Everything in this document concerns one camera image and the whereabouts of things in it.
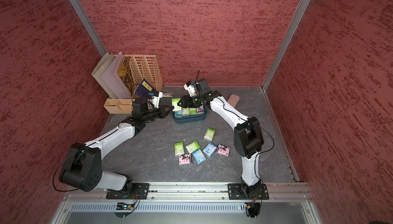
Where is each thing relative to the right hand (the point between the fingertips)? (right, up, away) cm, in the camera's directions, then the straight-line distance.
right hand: (181, 106), depth 85 cm
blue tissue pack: (-4, -6, +15) cm, 17 cm away
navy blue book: (-28, +11, +18) cm, 35 cm away
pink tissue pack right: (+24, -25, 0) cm, 35 cm away
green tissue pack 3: (+17, -18, +7) cm, 25 cm away
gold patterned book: (-40, +20, +15) cm, 47 cm away
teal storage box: (+5, -9, +14) cm, 17 cm away
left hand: (-5, -2, -1) cm, 5 cm away
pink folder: (-42, +15, +5) cm, 45 cm away
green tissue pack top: (0, -4, +17) cm, 18 cm away
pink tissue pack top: (+11, -3, +18) cm, 21 cm away
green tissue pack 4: (-1, -25, +1) cm, 25 cm away
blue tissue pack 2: (+16, -25, 0) cm, 30 cm away
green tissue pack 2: (+5, -4, +18) cm, 19 cm away
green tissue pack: (-4, +2, -2) cm, 5 cm away
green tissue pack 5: (+6, -24, +2) cm, 25 cm away
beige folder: (-48, +29, +9) cm, 57 cm away
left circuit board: (-27, -48, -13) cm, 57 cm away
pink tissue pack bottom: (+2, -29, -3) cm, 30 cm away
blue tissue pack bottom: (+10, -28, -2) cm, 30 cm away
